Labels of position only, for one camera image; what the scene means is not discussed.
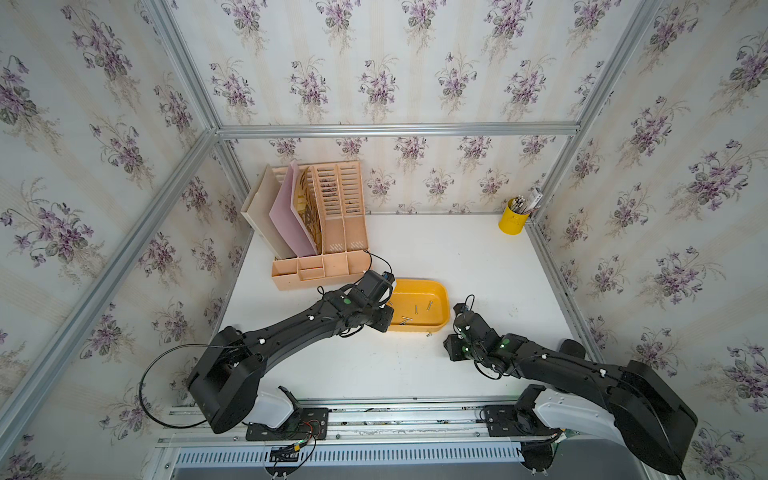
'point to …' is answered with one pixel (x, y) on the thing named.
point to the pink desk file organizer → (329, 208)
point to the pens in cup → (526, 206)
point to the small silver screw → (430, 334)
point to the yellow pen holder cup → (514, 216)
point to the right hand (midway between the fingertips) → (449, 344)
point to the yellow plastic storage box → (419, 306)
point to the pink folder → (285, 215)
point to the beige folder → (257, 209)
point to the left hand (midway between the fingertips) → (392, 318)
